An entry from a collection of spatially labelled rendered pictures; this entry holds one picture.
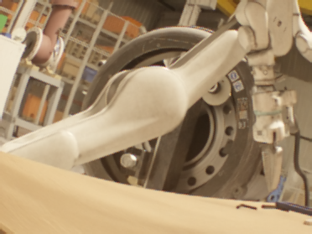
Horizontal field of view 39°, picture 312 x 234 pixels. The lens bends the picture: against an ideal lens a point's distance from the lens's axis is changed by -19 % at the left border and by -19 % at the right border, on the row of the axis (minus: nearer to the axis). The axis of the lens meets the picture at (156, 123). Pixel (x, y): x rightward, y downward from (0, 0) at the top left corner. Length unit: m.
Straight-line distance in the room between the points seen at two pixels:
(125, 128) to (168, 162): 0.59
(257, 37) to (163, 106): 0.29
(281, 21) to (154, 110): 0.48
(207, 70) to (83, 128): 0.34
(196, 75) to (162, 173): 0.55
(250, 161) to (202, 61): 0.49
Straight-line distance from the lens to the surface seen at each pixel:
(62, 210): 0.22
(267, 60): 1.15
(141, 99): 1.18
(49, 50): 6.13
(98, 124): 1.16
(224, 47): 1.32
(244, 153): 1.67
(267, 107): 1.15
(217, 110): 1.87
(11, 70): 5.70
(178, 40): 1.86
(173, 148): 1.74
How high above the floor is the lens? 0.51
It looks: 3 degrees up
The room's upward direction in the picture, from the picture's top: 19 degrees clockwise
